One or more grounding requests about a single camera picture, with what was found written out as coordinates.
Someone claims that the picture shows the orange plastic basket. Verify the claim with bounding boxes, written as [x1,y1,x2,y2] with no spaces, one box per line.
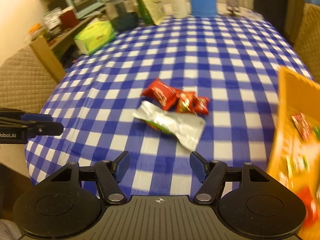
[267,67,319,239]

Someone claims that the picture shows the large red snack packet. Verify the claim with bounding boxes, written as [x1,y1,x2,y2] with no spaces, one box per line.
[141,77,181,111]

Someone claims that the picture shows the quilted beige chair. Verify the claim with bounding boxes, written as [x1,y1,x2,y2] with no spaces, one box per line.
[0,36,66,113]
[293,3,320,83]

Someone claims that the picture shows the silver foil snack bag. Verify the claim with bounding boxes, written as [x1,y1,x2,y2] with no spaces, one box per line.
[132,101,206,151]

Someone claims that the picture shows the green tissue box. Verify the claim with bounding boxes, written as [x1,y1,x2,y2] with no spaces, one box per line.
[74,21,116,55]

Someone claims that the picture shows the small red snack packet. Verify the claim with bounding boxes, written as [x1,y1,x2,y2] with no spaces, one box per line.
[192,96,210,115]

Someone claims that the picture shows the red green snack packet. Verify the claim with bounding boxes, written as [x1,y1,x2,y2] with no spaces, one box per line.
[176,91,195,113]

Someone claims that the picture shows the dark green container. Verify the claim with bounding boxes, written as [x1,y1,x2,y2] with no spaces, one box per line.
[106,0,139,33]

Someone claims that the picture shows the green cream snack bag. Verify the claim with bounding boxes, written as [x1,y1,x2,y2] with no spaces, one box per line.
[136,0,166,25]

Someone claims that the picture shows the metal phone stand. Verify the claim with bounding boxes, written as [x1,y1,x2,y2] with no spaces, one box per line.
[226,0,240,17]

